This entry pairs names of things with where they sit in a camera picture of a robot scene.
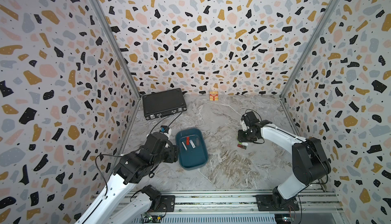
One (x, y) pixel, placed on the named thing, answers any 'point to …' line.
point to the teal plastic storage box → (193, 152)
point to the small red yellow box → (214, 95)
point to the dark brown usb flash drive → (242, 146)
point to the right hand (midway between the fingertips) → (240, 138)
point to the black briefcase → (162, 104)
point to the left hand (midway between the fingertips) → (175, 148)
